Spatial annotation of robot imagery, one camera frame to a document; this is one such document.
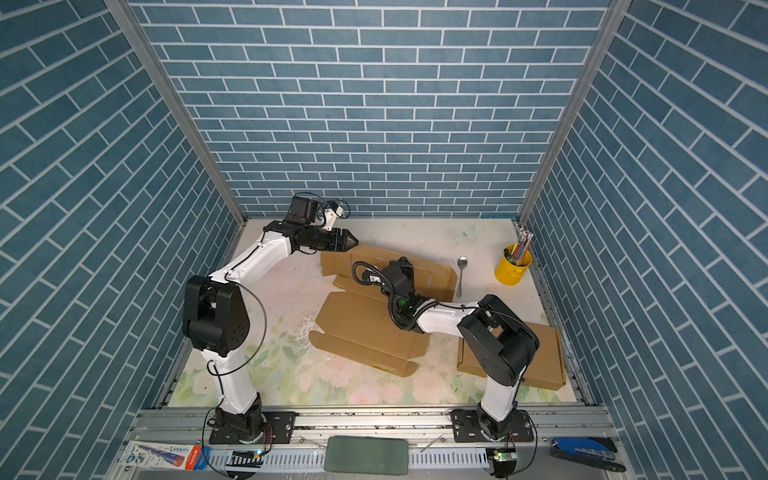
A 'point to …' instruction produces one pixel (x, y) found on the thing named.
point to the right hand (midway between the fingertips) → (406, 252)
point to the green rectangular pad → (367, 455)
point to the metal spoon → (462, 263)
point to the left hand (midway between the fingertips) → (350, 241)
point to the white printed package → (161, 455)
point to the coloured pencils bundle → (523, 241)
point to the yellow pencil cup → (507, 271)
